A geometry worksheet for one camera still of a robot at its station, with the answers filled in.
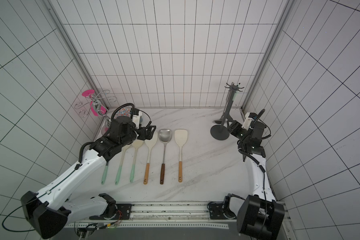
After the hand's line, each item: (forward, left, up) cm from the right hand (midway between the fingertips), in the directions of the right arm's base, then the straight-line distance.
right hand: (232, 120), depth 79 cm
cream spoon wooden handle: (-4, +49, -23) cm, 55 cm away
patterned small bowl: (+22, +76, -21) cm, 82 cm away
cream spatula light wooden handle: (+3, +29, -23) cm, 38 cm away
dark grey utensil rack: (+10, +1, -24) cm, 26 cm away
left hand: (-9, +46, +1) cm, 47 cm away
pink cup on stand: (+14, +87, +5) cm, 88 cm away
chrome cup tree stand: (+6, +77, +3) cm, 77 cm away
